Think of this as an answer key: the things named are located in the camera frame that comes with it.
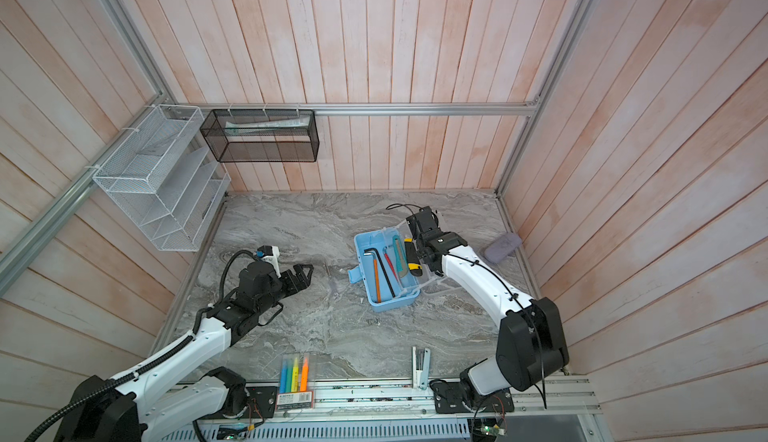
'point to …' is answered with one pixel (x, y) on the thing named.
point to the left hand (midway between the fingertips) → (304, 276)
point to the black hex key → (382, 265)
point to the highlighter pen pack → (295, 382)
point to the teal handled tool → (400, 256)
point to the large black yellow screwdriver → (413, 264)
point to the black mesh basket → (262, 135)
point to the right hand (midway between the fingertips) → (441, 242)
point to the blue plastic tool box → (364, 272)
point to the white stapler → (421, 367)
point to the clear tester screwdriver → (327, 270)
